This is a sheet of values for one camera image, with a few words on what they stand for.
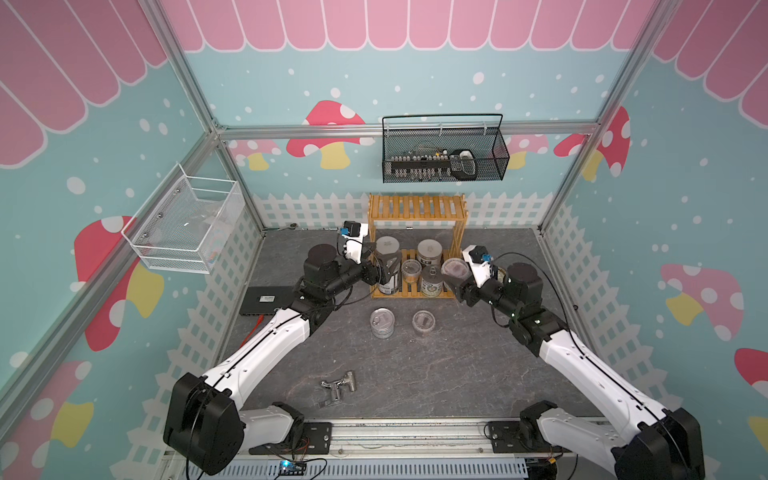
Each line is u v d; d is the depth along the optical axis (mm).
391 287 963
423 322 892
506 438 742
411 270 976
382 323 889
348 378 828
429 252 990
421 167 895
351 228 625
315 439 741
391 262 701
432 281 935
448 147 940
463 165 898
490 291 661
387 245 997
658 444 383
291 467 726
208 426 393
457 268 751
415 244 990
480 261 625
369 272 651
